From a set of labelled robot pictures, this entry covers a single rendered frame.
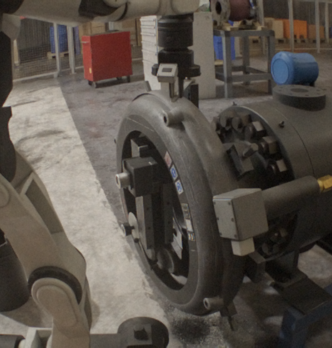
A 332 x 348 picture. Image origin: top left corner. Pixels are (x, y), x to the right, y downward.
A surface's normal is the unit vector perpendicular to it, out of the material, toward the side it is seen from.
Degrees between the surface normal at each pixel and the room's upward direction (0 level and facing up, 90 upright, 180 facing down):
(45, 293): 90
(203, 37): 90
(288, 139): 39
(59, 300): 90
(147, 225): 94
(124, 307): 0
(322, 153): 53
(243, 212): 67
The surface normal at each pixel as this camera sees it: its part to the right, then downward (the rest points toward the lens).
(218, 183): 0.32, -0.26
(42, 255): 0.08, 0.38
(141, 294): -0.05, -0.92
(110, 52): 0.50, 0.31
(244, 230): 0.38, -0.06
